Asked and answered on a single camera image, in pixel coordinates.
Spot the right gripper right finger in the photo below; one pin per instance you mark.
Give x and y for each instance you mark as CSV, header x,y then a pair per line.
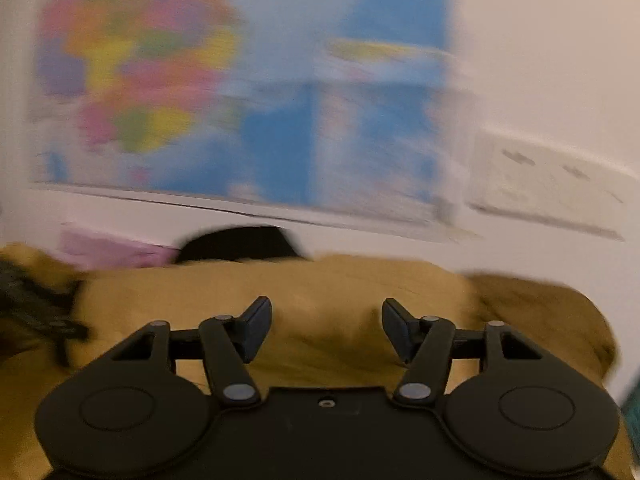
x,y
424,345

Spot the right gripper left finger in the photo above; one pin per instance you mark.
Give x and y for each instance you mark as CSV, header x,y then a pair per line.
x,y
229,343

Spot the tan puffer jacket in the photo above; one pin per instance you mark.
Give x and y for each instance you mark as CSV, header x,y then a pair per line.
x,y
326,327

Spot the pink floral bed sheet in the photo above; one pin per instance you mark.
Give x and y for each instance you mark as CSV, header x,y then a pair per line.
x,y
96,251

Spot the white wall socket panel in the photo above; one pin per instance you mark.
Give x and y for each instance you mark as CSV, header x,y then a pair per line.
x,y
535,181

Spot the colourful wall map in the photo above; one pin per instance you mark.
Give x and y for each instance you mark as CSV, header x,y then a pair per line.
x,y
342,107

